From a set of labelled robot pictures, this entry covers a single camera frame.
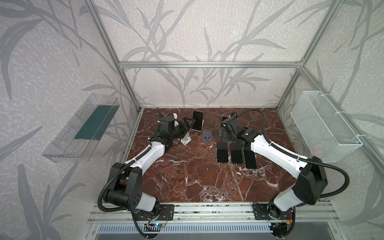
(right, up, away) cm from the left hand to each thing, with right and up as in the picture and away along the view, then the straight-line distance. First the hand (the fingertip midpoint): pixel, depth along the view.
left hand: (195, 119), depth 84 cm
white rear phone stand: (+4, -2, +22) cm, 22 cm away
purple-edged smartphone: (+2, +2, +15) cm, 16 cm away
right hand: (+18, -4, +1) cm, 19 cm away
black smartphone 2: (+17, -21, +12) cm, 30 cm away
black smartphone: (+26, -23, +10) cm, 36 cm away
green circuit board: (-16, -51, -13) cm, 55 cm away
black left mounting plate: (-16, -45, -12) cm, 49 cm away
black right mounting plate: (+33, -46, -11) cm, 58 cm away
